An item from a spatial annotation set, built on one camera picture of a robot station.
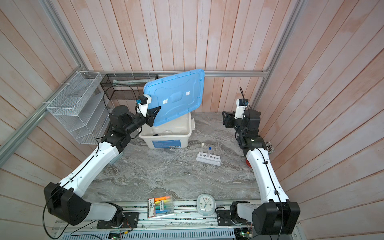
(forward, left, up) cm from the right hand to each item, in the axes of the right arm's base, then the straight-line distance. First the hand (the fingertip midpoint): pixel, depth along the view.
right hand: (227, 111), depth 75 cm
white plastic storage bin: (+8, +32, -32) cm, 46 cm away
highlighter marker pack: (-39, +34, -32) cm, 61 cm away
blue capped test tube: (-10, +8, -25) cm, 28 cm away
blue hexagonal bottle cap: (+9, +45, -33) cm, 57 cm away
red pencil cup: (-12, -18, -34) cm, 40 cm away
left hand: (-3, +34, +4) cm, 34 cm away
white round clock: (-37, +10, -32) cm, 50 cm away
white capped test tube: (-8, +12, -29) cm, 32 cm away
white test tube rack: (-11, +5, -30) cm, 33 cm away
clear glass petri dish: (+10, +36, -32) cm, 49 cm away
